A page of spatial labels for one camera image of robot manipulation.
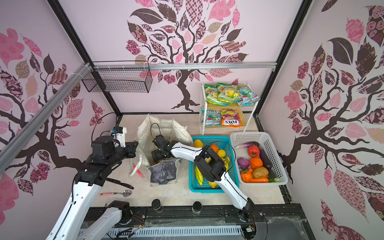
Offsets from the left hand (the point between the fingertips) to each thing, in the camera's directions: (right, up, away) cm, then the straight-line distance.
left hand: (138, 145), depth 72 cm
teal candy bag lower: (+39, +15, +20) cm, 47 cm away
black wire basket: (-14, +42, +23) cm, 49 cm away
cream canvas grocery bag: (+14, -13, +2) cm, 19 cm away
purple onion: (+57, -12, +14) cm, 60 cm away
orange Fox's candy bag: (+51, +15, +20) cm, 57 cm away
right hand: (+5, -7, +24) cm, 25 cm away
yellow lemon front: (+38, -23, +7) cm, 45 cm away
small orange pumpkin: (+56, -18, +8) cm, 60 cm away
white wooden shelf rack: (+63, +19, +29) cm, 72 cm away
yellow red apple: (+30, -1, +18) cm, 35 cm away
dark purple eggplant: (+70, -11, +15) cm, 73 cm away
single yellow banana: (+31, -18, +10) cm, 37 cm away
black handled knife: (-16, -23, +12) cm, 31 cm away
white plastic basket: (+74, -18, +9) cm, 77 cm away
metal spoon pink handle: (-9, -27, +7) cm, 30 cm away
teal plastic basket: (+46, -3, +23) cm, 52 cm away
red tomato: (+65, -6, +18) cm, 67 cm away
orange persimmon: (+64, -12, +14) cm, 67 cm away
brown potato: (+65, -16, +9) cm, 67 cm away
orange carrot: (+65, -21, +9) cm, 69 cm away
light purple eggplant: (+63, -3, +25) cm, 68 cm away
